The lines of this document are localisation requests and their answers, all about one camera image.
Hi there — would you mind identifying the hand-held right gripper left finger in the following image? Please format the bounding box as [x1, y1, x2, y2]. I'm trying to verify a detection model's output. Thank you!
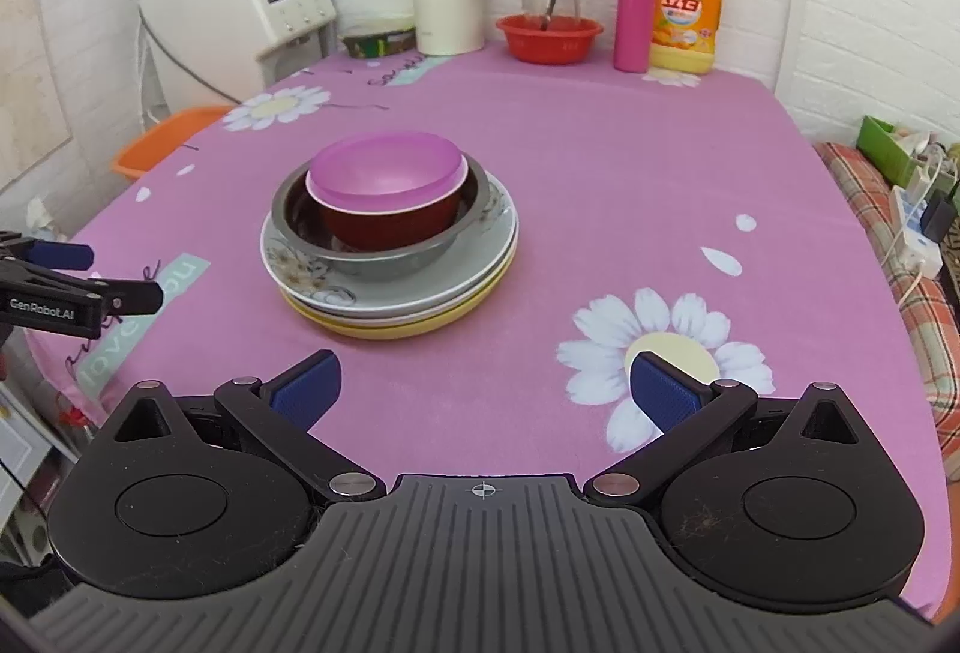
[112, 349, 387, 502]

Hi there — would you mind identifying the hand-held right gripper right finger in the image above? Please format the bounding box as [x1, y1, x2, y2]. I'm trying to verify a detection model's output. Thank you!
[585, 353, 863, 508]

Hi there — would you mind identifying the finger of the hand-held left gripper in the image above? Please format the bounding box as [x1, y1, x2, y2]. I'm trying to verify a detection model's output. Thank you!
[0, 257, 164, 318]
[0, 231, 95, 273]

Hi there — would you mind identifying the yellow plate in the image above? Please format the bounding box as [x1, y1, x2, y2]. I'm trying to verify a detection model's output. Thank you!
[281, 248, 518, 340]

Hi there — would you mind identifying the large white floral-rim plate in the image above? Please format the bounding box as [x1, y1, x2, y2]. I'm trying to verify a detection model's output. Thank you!
[260, 169, 520, 316]

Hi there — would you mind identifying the stainless steel bowl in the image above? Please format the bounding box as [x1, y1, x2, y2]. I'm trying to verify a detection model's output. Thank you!
[270, 161, 492, 283]

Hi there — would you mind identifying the white plate with small print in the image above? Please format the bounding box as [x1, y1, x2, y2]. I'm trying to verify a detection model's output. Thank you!
[279, 233, 521, 326]

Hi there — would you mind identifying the red bowl with white inside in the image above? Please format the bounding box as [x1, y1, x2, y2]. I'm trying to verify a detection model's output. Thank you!
[304, 152, 472, 253]

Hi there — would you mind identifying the purple plastic bowl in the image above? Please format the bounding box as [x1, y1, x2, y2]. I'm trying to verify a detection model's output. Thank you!
[306, 131, 464, 223]

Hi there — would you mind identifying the orange plastic basin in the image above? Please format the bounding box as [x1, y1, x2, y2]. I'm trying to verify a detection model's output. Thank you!
[112, 105, 233, 183]

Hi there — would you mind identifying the pink floral tablecloth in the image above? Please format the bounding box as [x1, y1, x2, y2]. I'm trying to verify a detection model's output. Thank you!
[22, 49, 946, 624]

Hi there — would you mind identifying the plaid cloth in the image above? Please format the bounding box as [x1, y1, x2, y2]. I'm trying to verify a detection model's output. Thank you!
[814, 141, 960, 485]

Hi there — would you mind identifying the white water dispenser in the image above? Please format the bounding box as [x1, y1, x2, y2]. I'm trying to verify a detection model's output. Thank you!
[139, 0, 337, 103]

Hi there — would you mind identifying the white power strip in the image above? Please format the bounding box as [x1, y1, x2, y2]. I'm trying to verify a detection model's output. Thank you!
[889, 184, 944, 279]

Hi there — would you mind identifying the black adapter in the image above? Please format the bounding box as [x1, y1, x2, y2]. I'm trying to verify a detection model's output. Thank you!
[921, 188, 959, 235]

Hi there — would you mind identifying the green box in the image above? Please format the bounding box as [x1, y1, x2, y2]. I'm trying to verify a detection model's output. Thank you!
[857, 114, 938, 189]

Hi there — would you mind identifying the yellow detergent bottle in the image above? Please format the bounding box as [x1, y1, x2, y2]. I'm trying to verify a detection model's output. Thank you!
[643, 0, 731, 74]

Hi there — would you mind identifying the red plastic basket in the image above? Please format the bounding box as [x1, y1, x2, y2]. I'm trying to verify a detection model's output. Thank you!
[496, 14, 605, 64]

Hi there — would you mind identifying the pink thermos bottle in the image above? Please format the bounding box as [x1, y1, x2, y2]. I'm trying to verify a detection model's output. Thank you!
[606, 0, 659, 74]

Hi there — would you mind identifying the beige wall board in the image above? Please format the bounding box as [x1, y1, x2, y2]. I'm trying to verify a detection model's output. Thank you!
[0, 0, 74, 193]

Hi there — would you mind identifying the grey cable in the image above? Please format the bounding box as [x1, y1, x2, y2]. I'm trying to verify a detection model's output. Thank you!
[137, 8, 245, 106]

